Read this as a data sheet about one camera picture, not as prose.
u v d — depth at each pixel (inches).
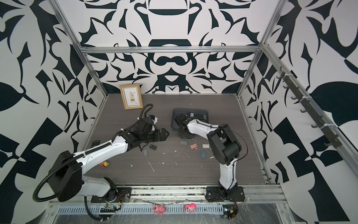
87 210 27.5
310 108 21.6
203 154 34.9
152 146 36.0
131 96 41.8
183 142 36.3
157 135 28.8
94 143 36.1
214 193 29.3
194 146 36.0
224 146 19.8
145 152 35.1
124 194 28.7
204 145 36.1
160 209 26.8
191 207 27.6
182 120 30.5
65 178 16.2
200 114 41.4
